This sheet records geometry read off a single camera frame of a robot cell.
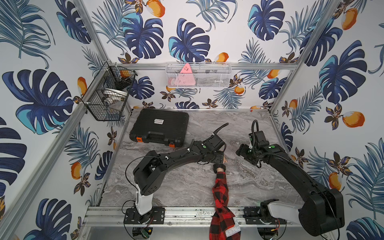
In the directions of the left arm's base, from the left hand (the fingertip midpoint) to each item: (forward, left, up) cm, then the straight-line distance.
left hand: (219, 156), depth 84 cm
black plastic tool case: (+23, +39, -5) cm, 45 cm away
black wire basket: (+20, +66, +20) cm, 72 cm away
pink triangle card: (+38, +22, +25) cm, 51 cm away
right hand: (+2, -12, +1) cm, 12 cm away
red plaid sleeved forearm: (-32, -2, -6) cm, 33 cm away
